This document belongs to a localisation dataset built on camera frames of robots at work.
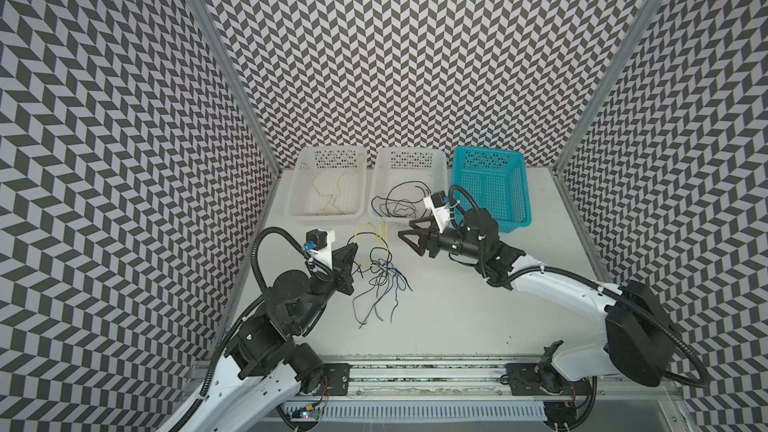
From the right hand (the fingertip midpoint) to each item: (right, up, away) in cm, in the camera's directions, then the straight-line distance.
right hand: (407, 226), depth 73 cm
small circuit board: (-23, -42, -7) cm, 49 cm away
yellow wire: (-19, +16, +32) cm, 40 cm away
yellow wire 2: (-28, +8, +35) cm, 46 cm away
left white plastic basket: (-30, +11, +42) cm, 53 cm away
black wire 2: (-11, +6, +23) cm, 26 cm away
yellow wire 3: (-6, 0, 0) cm, 7 cm away
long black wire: (+2, +13, +31) cm, 34 cm away
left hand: (-11, -3, -9) cm, 15 cm away
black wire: (-9, -7, +4) cm, 12 cm away
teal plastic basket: (+36, +13, +42) cm, 57 cm away
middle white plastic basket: (-1, +14, +41) cm, 44 cm away
